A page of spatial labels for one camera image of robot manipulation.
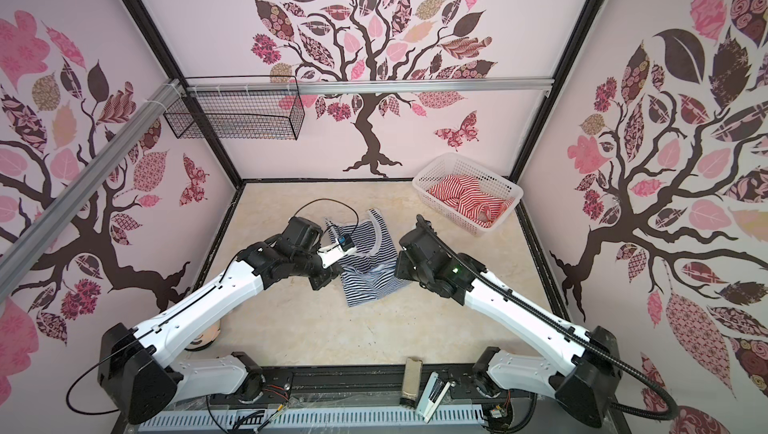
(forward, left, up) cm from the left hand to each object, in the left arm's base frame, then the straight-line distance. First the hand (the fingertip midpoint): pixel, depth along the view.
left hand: (337, 271), depth 78 cm
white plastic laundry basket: (+48, -32, -7) cm, 58 cm away
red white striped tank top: (+35, -42, -8) cm, 55 cm away
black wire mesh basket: (+49, +32, +19) cm, 62 cm away
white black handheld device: (-27, -24, -11) cm, 38 cm away
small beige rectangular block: (-23, -20, -11) cm, 33 cm away
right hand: (+2, -17, +4) cm, 17 cm away
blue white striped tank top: (-2, -9, +4) cm, 10 cm away
